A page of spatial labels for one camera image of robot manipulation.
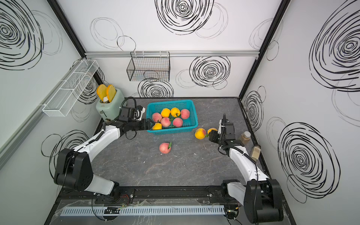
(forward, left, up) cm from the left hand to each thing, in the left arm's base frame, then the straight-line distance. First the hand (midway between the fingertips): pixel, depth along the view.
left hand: (149, 123), depth 87 cm
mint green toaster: (+10, +29, -1) cm, 31 cm away
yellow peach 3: (+3, -4, -7) cm, 8 cm away
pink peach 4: (+7, -17, -7) cm, 20 cm away
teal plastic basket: (+20, -1, -6) cm, 21 cm away
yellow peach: (+16, -8, -8) cm, 19 cm away
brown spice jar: (-6, -60, -4) cm, 61 cm away
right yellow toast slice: (+22, +30, +6) cm, 38 cm away
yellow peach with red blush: (-2, -33, -7) cm, 34 cm away
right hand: (-5, -41, -3) cm, 41 cm away
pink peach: (+15, -23, -7) cm, 28 cm away
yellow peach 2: (+17, -15, -8) cm, 24 cm away
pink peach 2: (+11, -2, -6) cm, 13 cm away
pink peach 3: (+7, -9, -8) cm, 14 cm away
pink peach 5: (-12, -9, -8) cm, 18 cm away
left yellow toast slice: (+20, +35, +8) cm, 41 cm away
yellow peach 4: (-1, -38, -2) cm, 39 cm away
